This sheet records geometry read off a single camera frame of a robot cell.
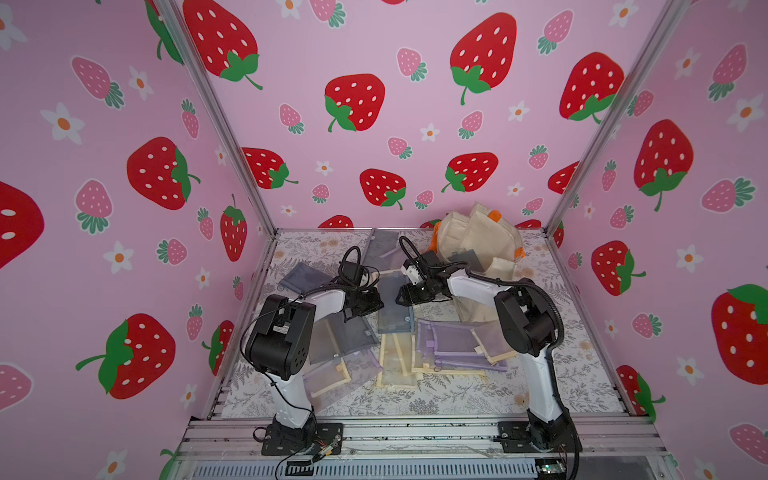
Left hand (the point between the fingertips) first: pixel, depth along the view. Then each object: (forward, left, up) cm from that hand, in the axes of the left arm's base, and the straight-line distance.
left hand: (385, 304), depth 97 cm
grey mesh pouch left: (+13, +30, -3) cm, 33 cm away
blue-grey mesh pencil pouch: (-6, -3, +2) cm, 7 cm away
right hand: (0, -4, 0) cm, 4 cm away
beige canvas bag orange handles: (+22, -34, +13) cm, 42 cm away
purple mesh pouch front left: (-24, +16, -3) cm, 29 cm away
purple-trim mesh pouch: (-14, -21, -1) cm, 25 cm away
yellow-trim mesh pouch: (-18, -4, -2) cm, 19 cm away
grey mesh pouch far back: (+24, +2, 0) cm, 24 cm away
